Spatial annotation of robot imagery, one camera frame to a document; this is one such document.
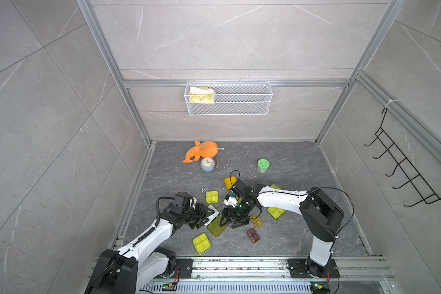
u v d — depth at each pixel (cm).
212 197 94
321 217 47
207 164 104
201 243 80
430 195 58
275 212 88
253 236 82
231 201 82
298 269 73
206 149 107
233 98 101
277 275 73
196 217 74
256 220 85
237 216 74
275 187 98
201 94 88
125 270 40
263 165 101
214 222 86
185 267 73
